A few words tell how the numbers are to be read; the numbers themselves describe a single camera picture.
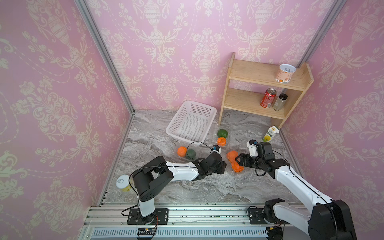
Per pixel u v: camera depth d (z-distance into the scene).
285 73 0.71
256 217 0.73
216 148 0.79
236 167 0.86
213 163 0.69
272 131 0.93
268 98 0.87
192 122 1.13
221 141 0.98
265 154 0.66
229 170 0.90
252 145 0.78
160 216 0.74
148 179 0.48
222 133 1.00
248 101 0.98
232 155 0.89
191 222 0.73
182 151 0.90
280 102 0.87
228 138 0.97
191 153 0.90
